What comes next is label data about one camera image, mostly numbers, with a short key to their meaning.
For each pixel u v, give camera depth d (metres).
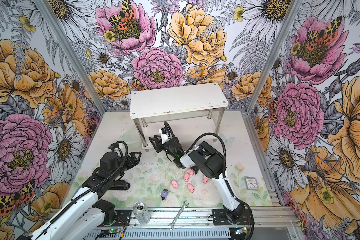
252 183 0.83
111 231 0.71
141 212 0.64
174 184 0.83
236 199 0.62
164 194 0.79
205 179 0.85
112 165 0.64
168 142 0.79
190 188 0.83
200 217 0.76
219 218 0.73
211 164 0.58
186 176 0.87
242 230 0.72
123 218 0.73
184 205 0.78
